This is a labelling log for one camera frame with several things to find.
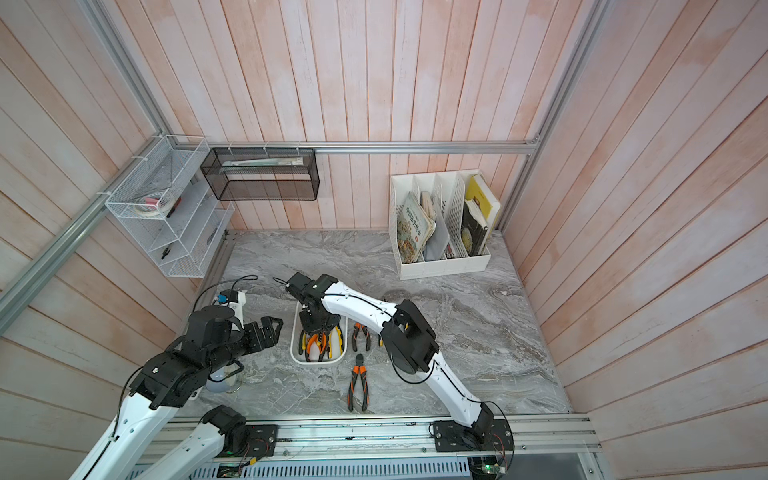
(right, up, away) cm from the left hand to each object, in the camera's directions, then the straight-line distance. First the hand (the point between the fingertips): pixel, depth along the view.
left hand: (268, 331), depth 72 cm
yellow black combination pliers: (+28, -8, +17) cm, 34 cm away
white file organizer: (+46, +29, +21) cm, 58 cm away
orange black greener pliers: (+9, -6, +15) cm, 18 cm away
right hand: (+8, -4, +18) cm, 20 cm away
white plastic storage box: (+3, -6, +14) cm, 15 cm away
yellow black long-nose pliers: (+13, -8, +16) cm, 22 cm away
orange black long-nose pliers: (+21, -4, +20) cm, 29 cm away
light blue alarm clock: (-1, -5, -17) cm, 18 cm away
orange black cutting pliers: (+22, -14, +11) cm, 29 cm away
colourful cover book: (+40, +29, +27) cm, 56 cm away
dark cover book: (+59, +31, +25) cm, 71 cm away
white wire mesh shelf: (-25, +23, +7) cm, 35 cm away
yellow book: (+62, +36, +20) cm, 74 cm away
